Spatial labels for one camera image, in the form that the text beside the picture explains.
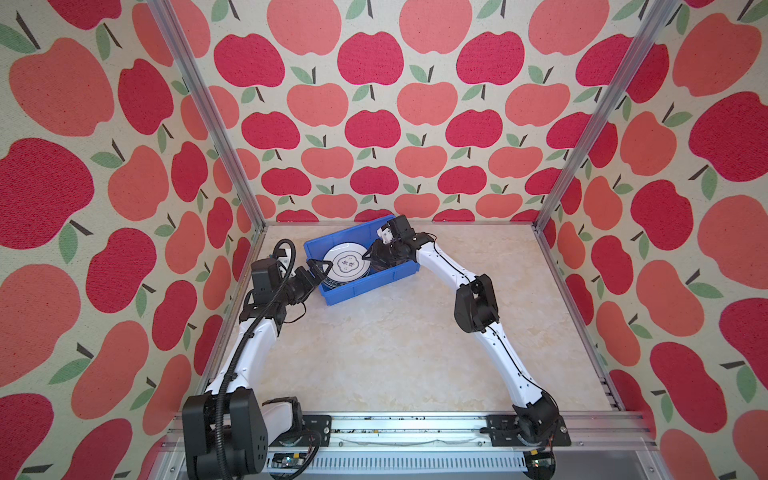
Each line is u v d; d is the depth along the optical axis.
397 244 0.92
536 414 0.65
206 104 0.86
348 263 1.04
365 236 1.11
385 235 0.99
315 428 0.76
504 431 0.73
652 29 0.71
